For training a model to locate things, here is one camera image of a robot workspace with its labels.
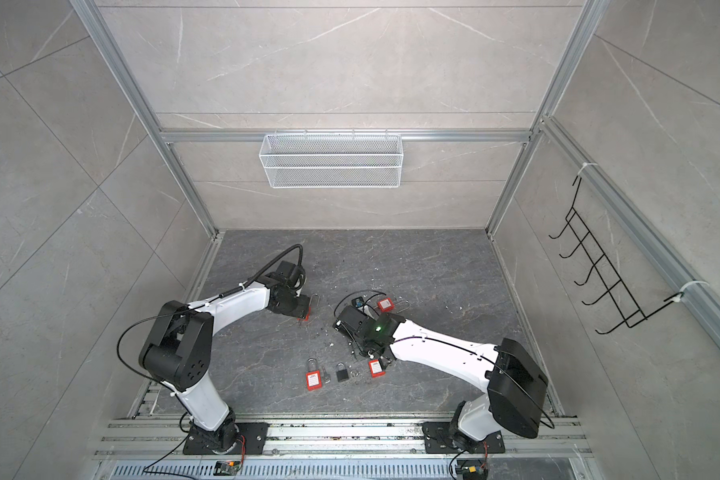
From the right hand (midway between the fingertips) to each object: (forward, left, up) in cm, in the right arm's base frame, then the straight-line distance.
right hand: (367, 339), depth 81 cm
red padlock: (+14, -6, -6) cm, 17 cm away
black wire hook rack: (-7, -52, +25) cm, 58 cm away
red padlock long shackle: (+9, +17, -1) cm, 20 cm away
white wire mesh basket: (+55, +11, +21) cm, 60 cm away
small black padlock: (-6, +8, -8) cm, 13 cm away
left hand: (+15, +21, -5) cm, 27 cm away
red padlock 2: (-7, +15, -7) cm, 18 cm away
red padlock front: (-6, -2, -6) cm, 9 cm away
